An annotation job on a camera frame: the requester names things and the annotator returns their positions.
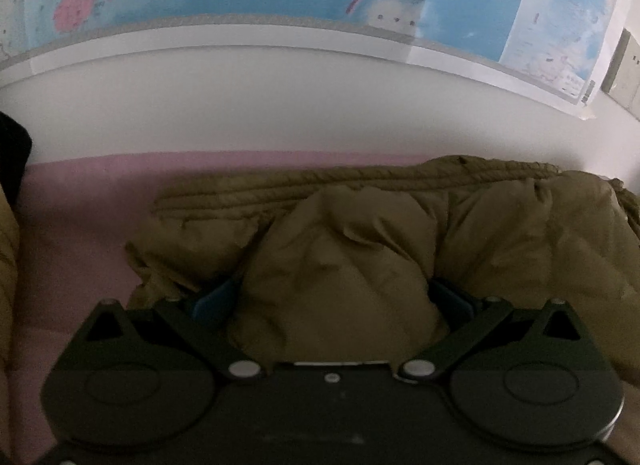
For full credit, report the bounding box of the brown puffer jacket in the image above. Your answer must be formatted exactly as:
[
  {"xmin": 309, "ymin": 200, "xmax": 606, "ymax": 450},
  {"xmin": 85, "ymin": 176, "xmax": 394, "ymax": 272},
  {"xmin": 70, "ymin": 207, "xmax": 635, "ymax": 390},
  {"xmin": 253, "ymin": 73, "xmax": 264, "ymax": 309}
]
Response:
[{"xmin": 126, "ymin": 156, "xmax": 639, "ymax": 384}]

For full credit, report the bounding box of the pink bed sheet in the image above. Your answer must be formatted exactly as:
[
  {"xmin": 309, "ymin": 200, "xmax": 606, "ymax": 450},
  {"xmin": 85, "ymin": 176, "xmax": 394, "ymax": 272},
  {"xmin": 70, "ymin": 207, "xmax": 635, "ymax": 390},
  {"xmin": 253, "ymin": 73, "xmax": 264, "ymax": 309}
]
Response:
[{"xmin": 8, "ymin": 152, "xmax": 427, "ymax": 464}]

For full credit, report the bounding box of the beige garment at left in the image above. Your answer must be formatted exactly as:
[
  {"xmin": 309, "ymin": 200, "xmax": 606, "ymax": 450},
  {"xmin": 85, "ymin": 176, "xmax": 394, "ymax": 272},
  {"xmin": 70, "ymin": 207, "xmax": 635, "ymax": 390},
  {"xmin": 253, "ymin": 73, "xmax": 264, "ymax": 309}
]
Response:
[{"xmin": 0, "ymin": 191, "xmax": 20, "ymax": 463}]

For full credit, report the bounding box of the black garment at left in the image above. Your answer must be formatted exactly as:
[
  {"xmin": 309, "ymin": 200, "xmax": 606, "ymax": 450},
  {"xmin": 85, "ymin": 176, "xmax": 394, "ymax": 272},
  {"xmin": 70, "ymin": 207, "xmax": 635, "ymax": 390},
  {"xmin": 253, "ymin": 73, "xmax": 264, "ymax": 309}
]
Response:
[{"xmin": 0, "ymin": 113, "xmax": 32, "ymax": 199}]

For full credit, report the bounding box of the white wall socket panel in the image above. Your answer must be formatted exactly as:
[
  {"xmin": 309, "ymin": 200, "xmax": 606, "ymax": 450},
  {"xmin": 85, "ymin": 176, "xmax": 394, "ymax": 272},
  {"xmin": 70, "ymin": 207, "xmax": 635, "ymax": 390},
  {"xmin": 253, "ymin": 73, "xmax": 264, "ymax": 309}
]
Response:
[{"xmin": 601, "ymin": 29, "xmax": 640, "ymax": 119}]

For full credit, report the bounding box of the colourful wall map poster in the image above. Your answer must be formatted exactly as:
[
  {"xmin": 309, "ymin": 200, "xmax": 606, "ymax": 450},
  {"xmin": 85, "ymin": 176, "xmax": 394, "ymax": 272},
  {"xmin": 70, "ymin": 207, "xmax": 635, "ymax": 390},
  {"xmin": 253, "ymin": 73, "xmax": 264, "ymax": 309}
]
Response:
[{"xmin": 1, "ymin": 0, "xmax": 632, "ymax": 117}]

